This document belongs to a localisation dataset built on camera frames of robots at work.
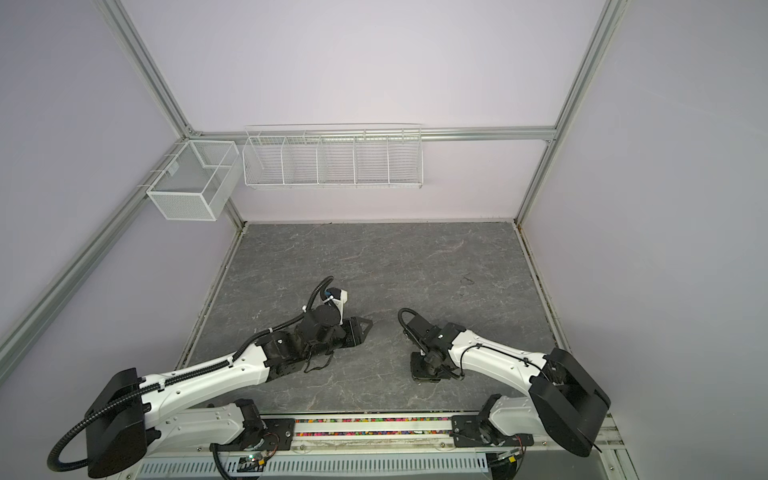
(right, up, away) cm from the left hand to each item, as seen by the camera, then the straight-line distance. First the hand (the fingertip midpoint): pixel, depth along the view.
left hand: (368, 329), depth 77 cm
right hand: (+14, -15, +4) cm, 21 cm away
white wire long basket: (-14, +53, +24) cm, 60 cm away
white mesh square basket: (-61, +44, +23) cm, 79 cm away
